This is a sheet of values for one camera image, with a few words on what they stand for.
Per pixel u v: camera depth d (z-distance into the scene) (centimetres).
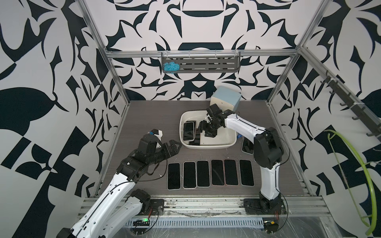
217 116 71
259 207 67
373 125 54
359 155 56
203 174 84
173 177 87
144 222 73
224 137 99
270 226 71
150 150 56
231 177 83
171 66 91
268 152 52
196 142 95
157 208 74
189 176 83
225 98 103
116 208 46
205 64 94
